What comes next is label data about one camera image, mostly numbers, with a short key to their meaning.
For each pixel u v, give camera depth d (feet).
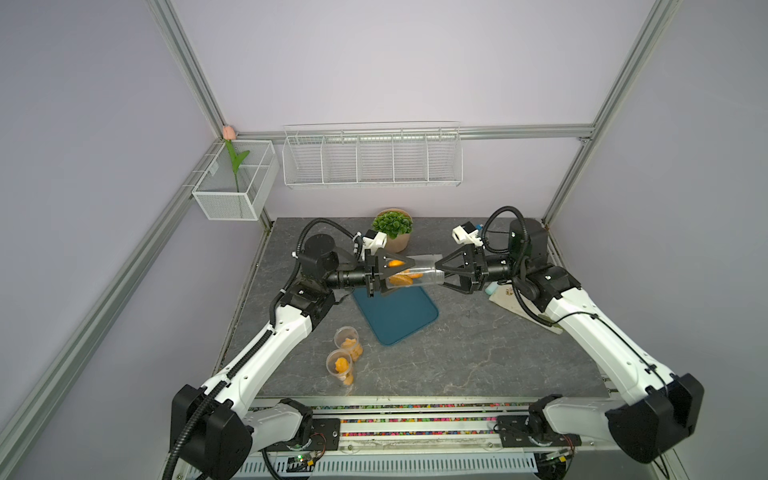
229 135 2.93
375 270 1.87
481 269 1.86
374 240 2.15
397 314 3.11
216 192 2.80
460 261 1.92
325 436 2.40
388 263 1.99
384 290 2.07
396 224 3.25
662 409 1.25
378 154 3.18
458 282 2.18
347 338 2.79
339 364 2.59
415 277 1.99
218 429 1.23
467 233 2.11
